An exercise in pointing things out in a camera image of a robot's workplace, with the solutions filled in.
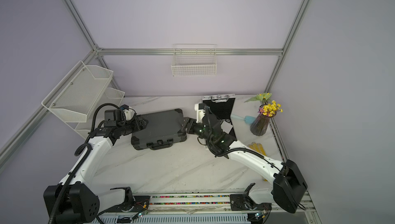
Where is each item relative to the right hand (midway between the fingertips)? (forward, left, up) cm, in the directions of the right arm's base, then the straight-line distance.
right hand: (182, 122), depth 73 cm
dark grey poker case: (+8, +14, -19) cm, 25 cm away
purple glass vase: (+9, -45, -18) cm, 49 cm away
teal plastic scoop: (+20, -43, -27) cm, 55 cm away
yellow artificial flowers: (+10, -47, -2) cm, 48 cm away
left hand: (+4, +23, -9) cm, 25 cm away
